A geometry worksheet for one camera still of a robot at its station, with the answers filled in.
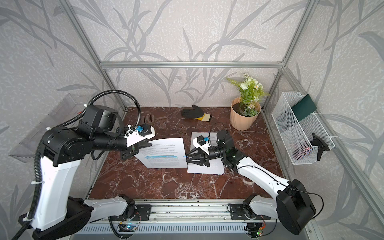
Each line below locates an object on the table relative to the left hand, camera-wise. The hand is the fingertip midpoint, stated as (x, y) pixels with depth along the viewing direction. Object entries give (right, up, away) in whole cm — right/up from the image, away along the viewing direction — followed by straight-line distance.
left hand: (150, 143), depth 55 cm
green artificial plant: (+49, +26, +34) cm, 65 cm away
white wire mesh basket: (+72, 0, +26) cm, 76 cm away
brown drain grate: (-21, +10, +56) cm, 61 cm away
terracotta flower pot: (+47, +12, +43) cm, 65 cm away
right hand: (+13, -9, +13) cm, 20 cm away
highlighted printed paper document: (+6, -6, +7) cm, 11 cm away
